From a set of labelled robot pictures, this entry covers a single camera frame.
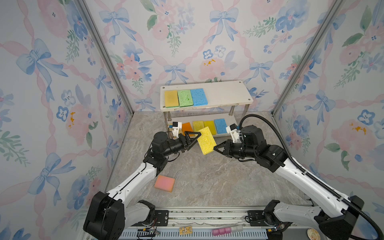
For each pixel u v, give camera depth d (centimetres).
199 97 78
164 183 85
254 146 52
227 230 69
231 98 80
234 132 64
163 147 59
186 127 100
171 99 77
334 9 69
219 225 73
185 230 70
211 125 103
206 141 70
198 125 103
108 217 39
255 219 73
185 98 77
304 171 44
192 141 64
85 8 69
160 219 74
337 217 39
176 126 70
